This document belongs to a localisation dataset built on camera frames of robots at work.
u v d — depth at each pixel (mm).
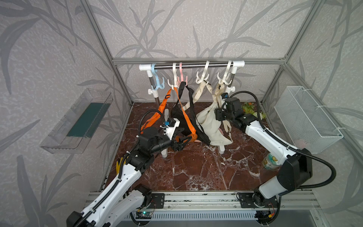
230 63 616
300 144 730
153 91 706
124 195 466
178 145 597
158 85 689
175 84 678
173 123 576
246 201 726
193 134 722
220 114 738
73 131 646
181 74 638
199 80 705
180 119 701
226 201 753
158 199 740
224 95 722
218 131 889
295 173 420
